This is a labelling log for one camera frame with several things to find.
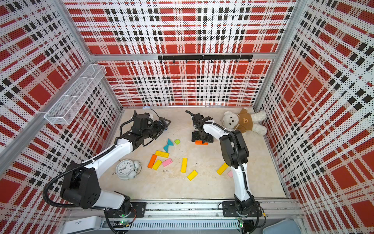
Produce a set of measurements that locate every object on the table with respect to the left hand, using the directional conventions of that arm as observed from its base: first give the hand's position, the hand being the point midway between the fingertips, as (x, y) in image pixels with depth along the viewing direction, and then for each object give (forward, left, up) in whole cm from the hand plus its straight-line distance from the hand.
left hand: (170, 125), depth 85 cm
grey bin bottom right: (-48, -58, -17) cm, 77 cm away
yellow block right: (-19, -32, -20) cm, 42 cm away
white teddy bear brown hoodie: (+12, -51, -12) cm, 53 cm away
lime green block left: (+1, -2, -20) cm, 20 cm away
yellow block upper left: (-10, +4, -19) cm, 22 cm away
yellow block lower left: (-16, +10, -20) cm, 27 cm away
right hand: (0, -20, -17) cm, 26 cm away
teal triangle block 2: (-4, +5, -21) cm, 22 cm away
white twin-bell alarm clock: (-21, +25, -16) cm, 36 cm away
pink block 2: (-32, -29, +10) cm, 44 cm away
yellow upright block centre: (-17, -8, -19) cm, 27 cm away
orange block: (-14, +13, -19) cm, 27 cm away
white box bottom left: (-47, +35, -12) cm, 60 cm away
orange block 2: (-2, -18, -17) cm, 25 cm away
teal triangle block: (-1, +3, -19) cm, 19 cm away
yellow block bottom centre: (-23, -13, -20) cm, 33 cm away
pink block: (-15, +3, -19) cm, 24 cm away
